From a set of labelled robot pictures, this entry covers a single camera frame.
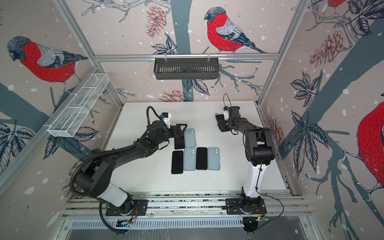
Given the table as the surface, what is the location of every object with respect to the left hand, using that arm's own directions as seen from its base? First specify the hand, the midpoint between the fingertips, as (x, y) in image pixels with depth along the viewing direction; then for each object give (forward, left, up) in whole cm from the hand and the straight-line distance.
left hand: (183, 125), depth 84 cm
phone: (-14, +4, -19) cm, 24 cm away
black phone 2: (-13, -11, -18) cm, 25 cm away
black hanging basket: (+45, +9, +9) cm, 47 cm away
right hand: (+12, -27, -14) cm, 33 cm away
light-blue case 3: (-11, -19, -19) cm, 28 cm away
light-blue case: (+4, -3, -19) cm, 20 cm away
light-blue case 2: (-12, -4, -19) cm, 22 cm away
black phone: (0, +4, -19) cm, 20 cm away
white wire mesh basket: (-5, +55, +12) cm, 56 cm away
